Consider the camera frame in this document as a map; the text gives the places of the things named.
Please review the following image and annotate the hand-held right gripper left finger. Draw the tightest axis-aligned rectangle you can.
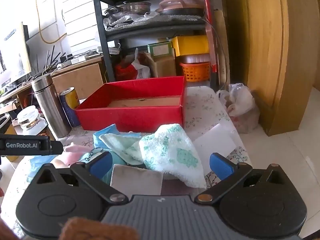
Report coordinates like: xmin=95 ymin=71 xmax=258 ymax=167
xmin=30 ymin=152 xmax=128 ymax=204

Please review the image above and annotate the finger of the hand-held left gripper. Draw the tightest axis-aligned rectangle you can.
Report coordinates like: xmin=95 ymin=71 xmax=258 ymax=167
xmin=49 ymin=140 xmax=64 ymax=155

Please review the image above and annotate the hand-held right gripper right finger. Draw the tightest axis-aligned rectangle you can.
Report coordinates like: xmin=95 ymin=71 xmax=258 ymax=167
xmin=195 ymin=152 xmax=292 ymax=204

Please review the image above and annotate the pink plush toy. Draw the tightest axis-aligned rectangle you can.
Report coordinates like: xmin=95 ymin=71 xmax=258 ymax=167
xmin=53 ymin=142 xmax=93 ymax=168

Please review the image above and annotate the teal plush toy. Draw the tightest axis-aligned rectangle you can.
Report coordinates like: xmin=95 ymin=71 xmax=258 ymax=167
xmin=26 ymin=154 xmax=59 ymax=181

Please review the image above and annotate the white green-dotted fluffy towel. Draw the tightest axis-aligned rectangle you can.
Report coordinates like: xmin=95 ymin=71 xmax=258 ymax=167
xmin=138 ymin=123 xmax=207 ymax=189

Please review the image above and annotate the red cardboard box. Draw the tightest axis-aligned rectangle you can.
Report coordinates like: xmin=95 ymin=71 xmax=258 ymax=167
xmin=75 ymin=76 xmax=187 ymax=133

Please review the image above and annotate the white square card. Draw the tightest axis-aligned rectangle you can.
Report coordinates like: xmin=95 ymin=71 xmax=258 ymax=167
xmin=192 ymin=123 xmax=241 ymax=175

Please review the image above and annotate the light green towel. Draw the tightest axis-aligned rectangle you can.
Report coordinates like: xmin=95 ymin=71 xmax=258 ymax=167
xmin=99 ymin=132 xmax=147 ymax=166

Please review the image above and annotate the glass jar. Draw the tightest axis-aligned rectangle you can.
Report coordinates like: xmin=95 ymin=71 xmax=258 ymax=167
xmin=16 ymin=105 xmax=48 ymax=137

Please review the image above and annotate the grey square cloth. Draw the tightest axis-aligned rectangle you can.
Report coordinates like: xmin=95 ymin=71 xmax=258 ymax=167
xmin=110 ymin=164 xmax=163 ymax=196

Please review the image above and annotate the stainless steel thermos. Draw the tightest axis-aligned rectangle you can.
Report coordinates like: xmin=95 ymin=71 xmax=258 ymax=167
xmin=31 ymin=74 xmax=72 ymax=139

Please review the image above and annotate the yellow and blue can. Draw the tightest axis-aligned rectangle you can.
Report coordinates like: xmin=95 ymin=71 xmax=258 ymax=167
xmin=58 ymin=87 xmax=82 ymax=128

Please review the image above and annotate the white plastic bag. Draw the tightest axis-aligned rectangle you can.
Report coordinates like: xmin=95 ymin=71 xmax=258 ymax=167
xmin=216 ymin=82 xmax=261 ymax=134

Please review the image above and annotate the brown fuzzy cloth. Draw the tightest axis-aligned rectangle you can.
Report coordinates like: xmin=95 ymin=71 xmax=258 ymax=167
xmin=58 ymin=217 xmax=139 ymax=240

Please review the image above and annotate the wooden tv cabinet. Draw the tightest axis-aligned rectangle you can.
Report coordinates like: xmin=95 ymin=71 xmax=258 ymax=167
xmin=0 ymin=54 xmax=106 ymax=117

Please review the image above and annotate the black antenna router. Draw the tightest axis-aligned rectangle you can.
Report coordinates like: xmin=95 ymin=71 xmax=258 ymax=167
xmin=34 ymin=45 xmax=73 ymax=75

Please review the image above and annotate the flat screen monitor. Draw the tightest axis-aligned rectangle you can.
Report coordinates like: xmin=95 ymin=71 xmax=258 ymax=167
xmin=0 ymin=21 xmax=33 ymax=87

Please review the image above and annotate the red and white bag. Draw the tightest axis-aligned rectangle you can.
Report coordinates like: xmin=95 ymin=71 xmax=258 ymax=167
xmin=114 ymin=48 xmax=152 ymax=82

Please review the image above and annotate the orange plastic basket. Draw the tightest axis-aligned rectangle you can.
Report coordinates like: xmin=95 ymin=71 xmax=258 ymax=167
xmin=179 ymin=61 xmax=211 ymax=82

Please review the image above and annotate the brown cardboard box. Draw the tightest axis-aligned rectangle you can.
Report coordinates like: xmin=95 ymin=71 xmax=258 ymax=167
xmin=149 ymin=54 xmax=177 ymax=78

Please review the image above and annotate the black metal shelf rack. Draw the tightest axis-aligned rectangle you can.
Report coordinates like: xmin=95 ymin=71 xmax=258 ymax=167
xmin=91 ymin=0 xmax=222 ymax=88

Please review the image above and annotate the wooden wardrobe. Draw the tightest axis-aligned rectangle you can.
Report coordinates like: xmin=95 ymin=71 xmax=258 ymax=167
xmin=219 ymin=0 xmax=320 ymax=137

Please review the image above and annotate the yellow box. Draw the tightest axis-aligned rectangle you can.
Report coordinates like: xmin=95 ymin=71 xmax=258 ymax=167
xmin=171 ymin=35 xmax=209 ymax=57

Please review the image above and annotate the green box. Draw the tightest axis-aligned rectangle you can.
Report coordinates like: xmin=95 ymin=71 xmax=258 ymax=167
xmin=147 ymin=41 xmax=173 ymax=59

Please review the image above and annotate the crumpled clear plastic sheet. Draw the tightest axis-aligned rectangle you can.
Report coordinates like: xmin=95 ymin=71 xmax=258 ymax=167
xmin=103 ymin=12 xmax=159 ymax=31

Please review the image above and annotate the stainless steel pot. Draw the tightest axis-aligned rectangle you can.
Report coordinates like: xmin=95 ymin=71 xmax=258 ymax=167
xmin=103 ymin=1 xmax=152 ymax=18

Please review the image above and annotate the black frying pan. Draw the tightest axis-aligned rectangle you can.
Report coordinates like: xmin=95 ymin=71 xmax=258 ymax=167
xmin=155 ymin=0 xmax=205 ymax=16

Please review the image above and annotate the yellow cable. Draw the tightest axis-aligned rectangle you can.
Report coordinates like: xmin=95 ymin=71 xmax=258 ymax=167
xmin=34 ymin=0 xmax=67 ymax=44

